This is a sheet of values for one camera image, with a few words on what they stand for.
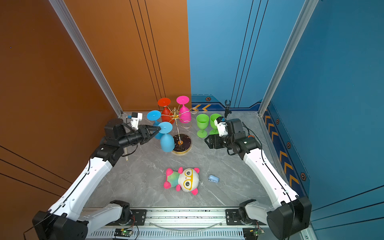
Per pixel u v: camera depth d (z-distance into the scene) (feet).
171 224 2.37
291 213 1.21
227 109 3.25
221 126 2.25
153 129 2.25
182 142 3.18
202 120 3.26
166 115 2.59
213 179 2.78
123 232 2.32
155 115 2.55
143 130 2.04
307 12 2.33
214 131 3.45
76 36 2.59
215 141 2.15
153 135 2.16
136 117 2.19
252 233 2.29
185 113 2.62
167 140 2.53
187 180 2.58
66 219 1.25
